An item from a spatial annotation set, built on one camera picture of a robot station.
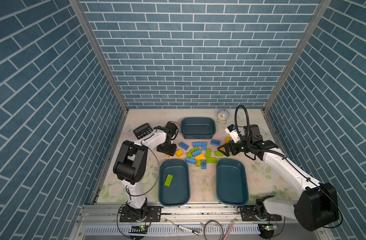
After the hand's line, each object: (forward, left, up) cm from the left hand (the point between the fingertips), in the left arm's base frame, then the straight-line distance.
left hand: (168, 151), depth 94 cm
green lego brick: (+2, -17, -1) cm, 17 cm away
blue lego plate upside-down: (+7, -31, 0) cm, 32 cm away
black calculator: (+17, +20, 0) cm, 26 cm away
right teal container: (-20, -37, 0) cm, 42 cm away
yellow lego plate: (-10, -30, +20) cm, 37 cm away
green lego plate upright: (0, -26, -2) cm, 26 cm away
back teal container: (+22, -21, -4) cm, 30 cm away
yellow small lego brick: (-3, -20, -2) cm, 20 cm away
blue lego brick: (+6, -9, -2) cm, 11 cm away
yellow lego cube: (-3, 0, 0) cm, 3 cm away
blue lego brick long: (+4, -19, +1) cm, 20 cm away
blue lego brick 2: (-6, -14, 0) cm, 15 cm away
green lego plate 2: (-5, -27, -2) cm, 28 cm away
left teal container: (-25, -7, -1) cm, 26 cm away
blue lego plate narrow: (+5, -24, -1) cm, 24 cm away
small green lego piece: (-2, -13, -1) cm, 13 cm away
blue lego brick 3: (-1, -18, 0) cm, 18 cm away
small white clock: (+26, -38, +5) cm, 47 cm away
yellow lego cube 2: (-1, -7, 0) cm, 7 cm away
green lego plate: (-17, -1, -2) cm, 17 cm away
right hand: (-3, -32, +14) cm, 35 cm away
